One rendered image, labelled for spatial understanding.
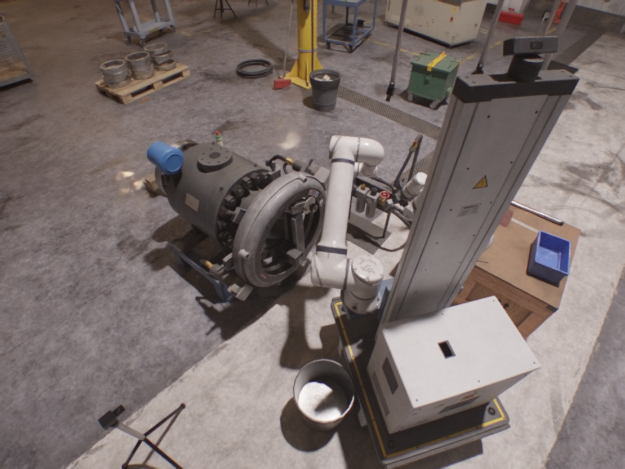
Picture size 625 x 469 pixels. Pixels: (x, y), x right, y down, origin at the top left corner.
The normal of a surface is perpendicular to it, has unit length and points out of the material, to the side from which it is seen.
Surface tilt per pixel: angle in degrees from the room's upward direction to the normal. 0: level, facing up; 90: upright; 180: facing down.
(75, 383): 0
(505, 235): 0
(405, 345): 0
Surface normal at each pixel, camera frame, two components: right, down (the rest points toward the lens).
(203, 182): -0.34, -0.25
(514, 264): 0.00, -0.67
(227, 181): -0.19, -0.46
